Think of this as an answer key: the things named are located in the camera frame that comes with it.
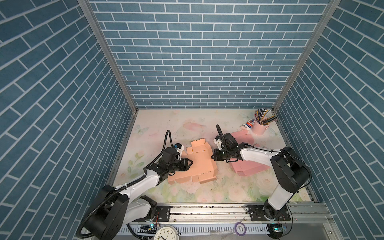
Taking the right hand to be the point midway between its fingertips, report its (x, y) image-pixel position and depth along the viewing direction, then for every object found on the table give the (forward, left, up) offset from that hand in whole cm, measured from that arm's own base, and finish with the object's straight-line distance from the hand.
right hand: (210, 155), depth 91 cm
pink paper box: (-5, -20, -4) cm, 21 cm away
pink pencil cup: (+21, -32, +2) cm, 39 cm away
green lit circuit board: (-35, -33, -5) cm, 48 cm away
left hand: (-7, +11, +3) cm, 13 cm away
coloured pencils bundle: (+29, -33, +8) cm, 45 cm away
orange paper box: (-8, +4, -1) cm, 9 cm away
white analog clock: (-40, +18, +1) cm, 44 cm away
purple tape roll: (-35, -16, -5) cm, 39 cm away
